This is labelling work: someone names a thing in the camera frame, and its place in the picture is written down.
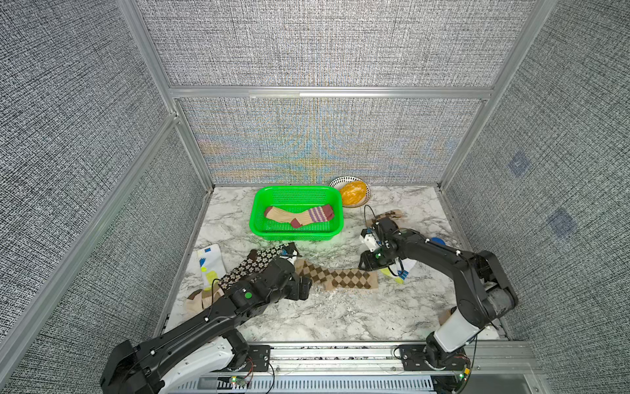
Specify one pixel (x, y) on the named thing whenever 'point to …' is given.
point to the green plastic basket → (295, 199)
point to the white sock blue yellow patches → (212, 264)
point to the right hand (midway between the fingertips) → (364, 258)
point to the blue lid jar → (438, 240)
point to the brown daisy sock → (256, 260)
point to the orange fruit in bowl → (353, 192)
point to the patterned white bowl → (342, 181)
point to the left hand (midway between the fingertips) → (306, 279)
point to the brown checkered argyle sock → (340, 278)
